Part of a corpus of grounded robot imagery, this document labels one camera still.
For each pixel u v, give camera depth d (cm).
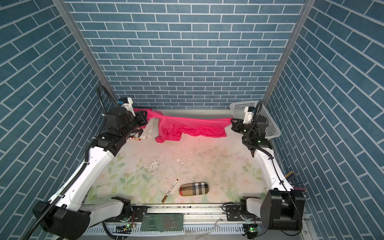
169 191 81
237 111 115
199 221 73
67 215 36
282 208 40
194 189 79
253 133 61
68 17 73
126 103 63
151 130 107
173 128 100
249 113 72
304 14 73
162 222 70
